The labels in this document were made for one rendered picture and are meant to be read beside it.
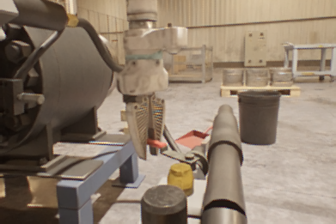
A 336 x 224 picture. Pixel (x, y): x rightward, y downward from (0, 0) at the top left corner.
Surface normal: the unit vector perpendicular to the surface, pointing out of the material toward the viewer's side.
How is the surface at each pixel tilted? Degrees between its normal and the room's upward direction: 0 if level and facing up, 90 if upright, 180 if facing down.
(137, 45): 90
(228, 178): 15
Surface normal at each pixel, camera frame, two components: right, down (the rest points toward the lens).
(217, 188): -0.28, -0.95
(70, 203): -0.22, 0.15
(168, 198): -0.03, -0.99
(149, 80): 0.73, 0.11
